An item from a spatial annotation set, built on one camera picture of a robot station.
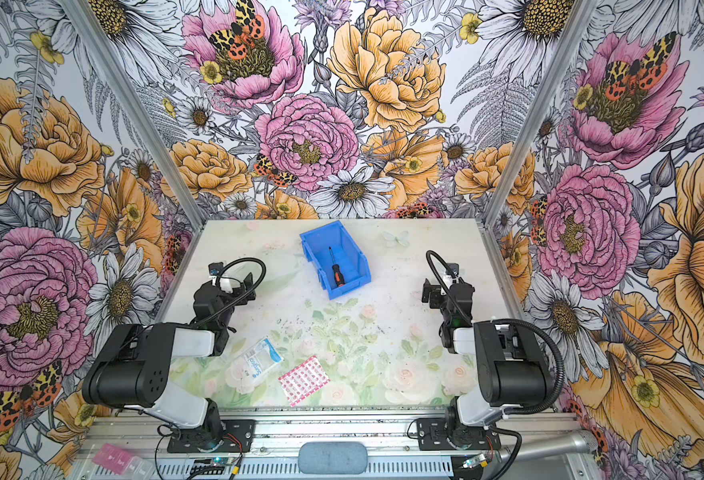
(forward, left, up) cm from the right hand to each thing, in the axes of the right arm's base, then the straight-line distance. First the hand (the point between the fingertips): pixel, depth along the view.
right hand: (441, 287), depth 95 cm
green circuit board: (-43, +61, -7) cm, 76 cm away
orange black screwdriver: (+8, +33, -4) cm, 34 cm away
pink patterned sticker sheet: (-25, +42, -6) cm, 49 cm away
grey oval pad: (-43, +32, -3) cm, 54 cm away
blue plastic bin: (+12, +26, -4) cm, 29 cm away
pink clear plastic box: (-43, +81, -4) cm, 92 cm away
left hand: (+2, +63, +3) cm, 63 cm away
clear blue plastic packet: (-20, +56, -5) cm, 60 cm away
